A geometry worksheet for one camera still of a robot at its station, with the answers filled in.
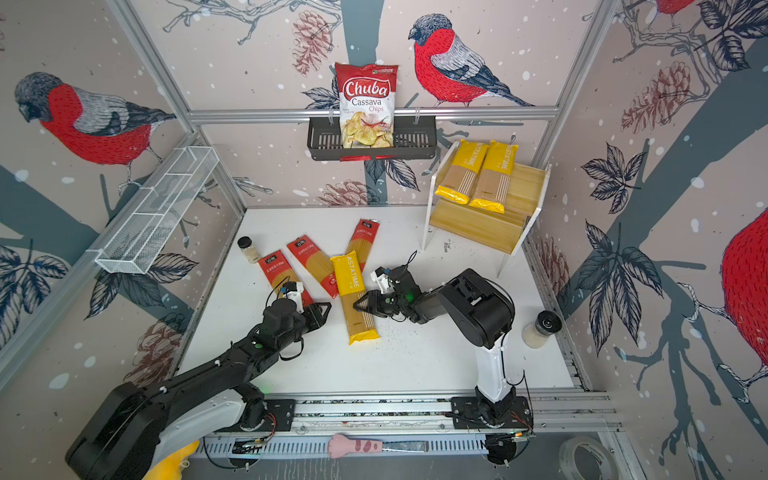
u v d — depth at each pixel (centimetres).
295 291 79
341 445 68
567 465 64
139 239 72
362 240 107
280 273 100
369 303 85
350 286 94
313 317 76
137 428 41
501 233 93
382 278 90
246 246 98
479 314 52
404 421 73
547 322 78
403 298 78
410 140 95
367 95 84
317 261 103
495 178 80
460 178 80
